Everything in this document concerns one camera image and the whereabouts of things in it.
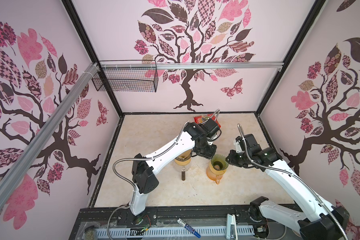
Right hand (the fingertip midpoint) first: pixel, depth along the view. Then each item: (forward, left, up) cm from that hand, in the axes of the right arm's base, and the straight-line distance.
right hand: (226, 157), depth 77 cm
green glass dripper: (0, +3, -8) cm, 8 cm away
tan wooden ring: (0, +23, -5) cm, 24 cm away
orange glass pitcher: (-7, +5, -11) cm, 14 cm away
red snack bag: (+39, +9, -11) cm, 41 cm away
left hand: (-2, +10, +3) cm, 11 cm away
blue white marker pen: (-31, +18, -14) cm, 39 cm away
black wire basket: (+50, +52, +18) cm, 75 cm away
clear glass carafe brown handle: (-4, +23, -6) cm, 24 cm away
